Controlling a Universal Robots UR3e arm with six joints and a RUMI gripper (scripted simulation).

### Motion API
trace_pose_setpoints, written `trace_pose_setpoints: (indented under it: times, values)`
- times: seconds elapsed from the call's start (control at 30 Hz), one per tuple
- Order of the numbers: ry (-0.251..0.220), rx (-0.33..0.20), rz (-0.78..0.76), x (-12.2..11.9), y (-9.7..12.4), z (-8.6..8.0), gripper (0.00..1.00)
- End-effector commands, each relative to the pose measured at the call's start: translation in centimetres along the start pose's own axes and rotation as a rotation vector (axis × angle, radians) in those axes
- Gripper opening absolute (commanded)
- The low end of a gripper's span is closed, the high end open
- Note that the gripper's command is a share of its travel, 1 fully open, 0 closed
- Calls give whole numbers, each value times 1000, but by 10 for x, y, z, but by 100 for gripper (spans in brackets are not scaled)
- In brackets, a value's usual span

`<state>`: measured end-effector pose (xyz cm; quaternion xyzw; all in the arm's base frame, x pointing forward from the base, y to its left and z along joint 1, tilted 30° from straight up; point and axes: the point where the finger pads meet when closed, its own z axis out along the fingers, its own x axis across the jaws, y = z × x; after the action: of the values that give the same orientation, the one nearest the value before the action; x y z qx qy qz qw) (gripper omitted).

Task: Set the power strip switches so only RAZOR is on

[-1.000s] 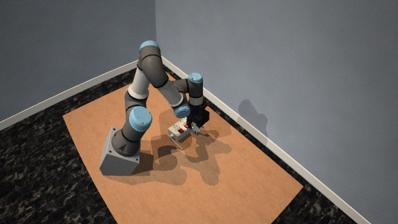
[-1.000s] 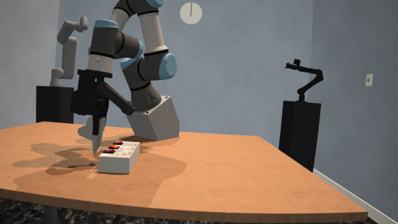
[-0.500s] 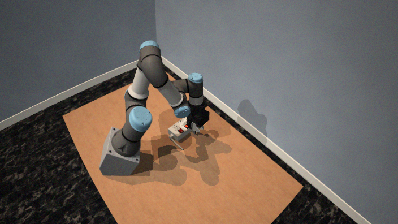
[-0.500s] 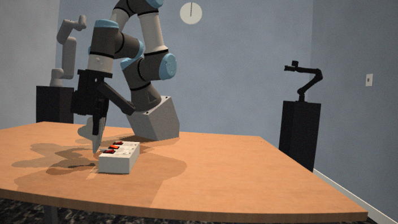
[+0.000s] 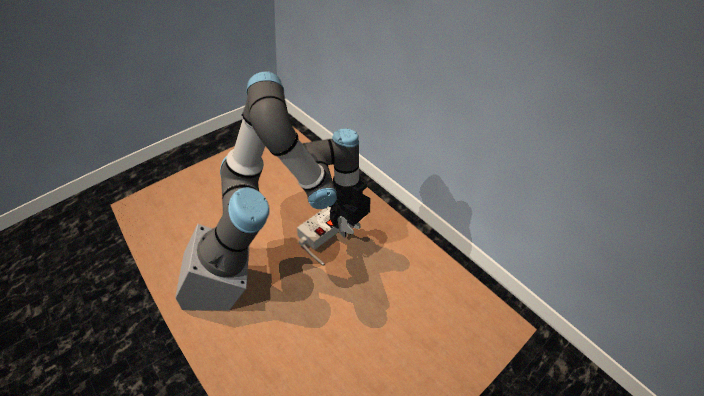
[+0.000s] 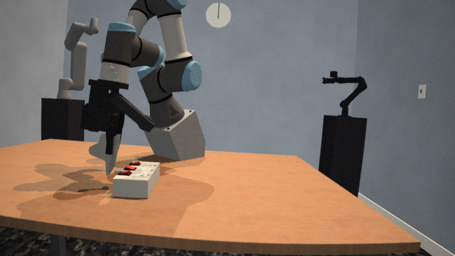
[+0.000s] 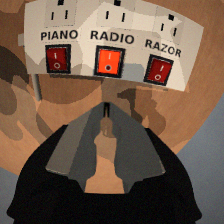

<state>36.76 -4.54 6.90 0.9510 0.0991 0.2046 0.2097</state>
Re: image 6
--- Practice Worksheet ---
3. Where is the white power strip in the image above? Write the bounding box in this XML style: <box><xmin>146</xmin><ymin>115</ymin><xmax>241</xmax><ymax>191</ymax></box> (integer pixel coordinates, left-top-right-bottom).
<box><xmin>113</xmin><ymin>161</ymin><xmax>160</xmax><ymax>198</ymax></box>

